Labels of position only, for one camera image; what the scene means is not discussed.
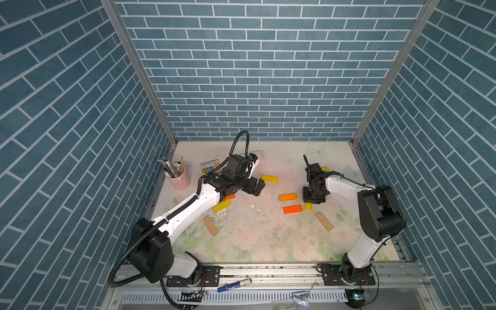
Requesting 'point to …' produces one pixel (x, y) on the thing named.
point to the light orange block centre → (287, 197)
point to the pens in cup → (170, 170)
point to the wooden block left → (210, 225)
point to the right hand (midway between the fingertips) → (307, 200)
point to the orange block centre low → (292, 209)
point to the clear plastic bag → (299, 298)
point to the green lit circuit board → (360, 296)
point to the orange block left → (230, 197)
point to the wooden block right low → (325, 222)
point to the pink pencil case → (259, 156)
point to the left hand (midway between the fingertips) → (260, 181)
